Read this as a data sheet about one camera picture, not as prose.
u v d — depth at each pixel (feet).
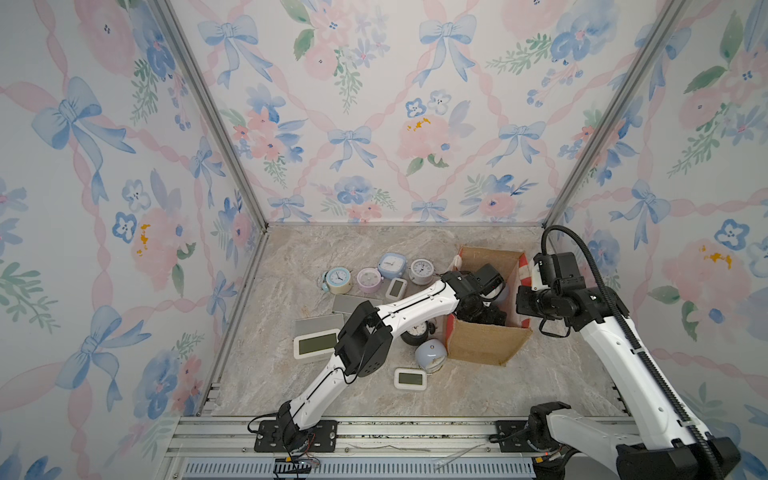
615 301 1.60
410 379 2.64
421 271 3.37
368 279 3.30
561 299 1.67
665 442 1.24
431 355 2.60
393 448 2.40
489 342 2.41
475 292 2.10
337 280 3.27
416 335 2.88
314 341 2.81
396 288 3.23
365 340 1.79
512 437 2.38
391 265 3.40
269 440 2.40
